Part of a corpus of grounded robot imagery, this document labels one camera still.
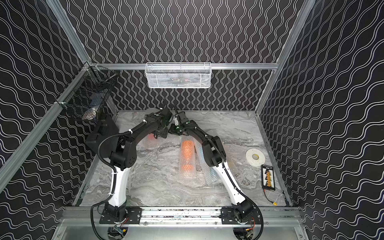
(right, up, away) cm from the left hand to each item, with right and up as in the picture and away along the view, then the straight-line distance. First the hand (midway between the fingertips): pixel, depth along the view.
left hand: (156, 130), depth 99 cm
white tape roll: (+63, -17, -4) cm, 66 cm away
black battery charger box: (+67, -27, -13) cm, 73 cm away
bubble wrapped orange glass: (+21, -18, -13) cm, 30 cm away
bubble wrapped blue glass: (+32, -22, -18) cm, 43 cm away
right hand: (+7, -1, +9) cm, 11 cm away
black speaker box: (-30, +2, -6) cm, 30 cm away
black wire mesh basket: (-42, +21, -7) cm, 48 cm away
